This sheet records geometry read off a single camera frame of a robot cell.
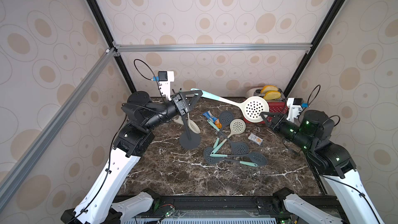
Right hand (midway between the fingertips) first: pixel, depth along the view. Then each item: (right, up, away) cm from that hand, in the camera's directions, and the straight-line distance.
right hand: (259, 115), depth 58 cm
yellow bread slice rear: (+20, +16, +39) cm, 46 cm away
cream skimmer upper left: (+2, -8, +44) cm, 44 cm away
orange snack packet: (-11, -7, +45) cm, 47 cm away
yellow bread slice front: (+22, +12, +36) cm, 44 cm away
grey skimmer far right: (-6, -3, +48) cm, 48 cm away
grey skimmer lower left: (-16, -26, +29) cm, 42 cm away
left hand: (-21, +7, -10) cm, 24 cm away
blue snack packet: (-17, -2, +48) cm, 51 cm away
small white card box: (+12, -16, +39) cm, 43 cm away
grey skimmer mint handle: (+9, -25, +30) cm, 41 cm away
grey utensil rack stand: (-29, -17, +39) cm, 51 cm away
